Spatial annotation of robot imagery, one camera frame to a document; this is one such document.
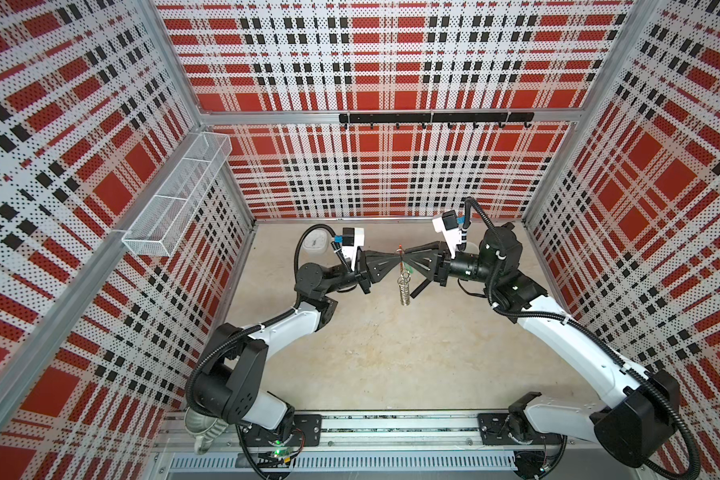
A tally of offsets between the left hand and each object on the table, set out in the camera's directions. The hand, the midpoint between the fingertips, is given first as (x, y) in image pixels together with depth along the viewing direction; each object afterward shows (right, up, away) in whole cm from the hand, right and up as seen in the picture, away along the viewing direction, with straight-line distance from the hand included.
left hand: (402, 262), depth 66 cm
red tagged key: (0, +3, +4) cm, 5 cm away
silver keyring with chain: (0, -5, -1) cm, 5 cm away
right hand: (+1, +1, -1) cm, 2 cm away
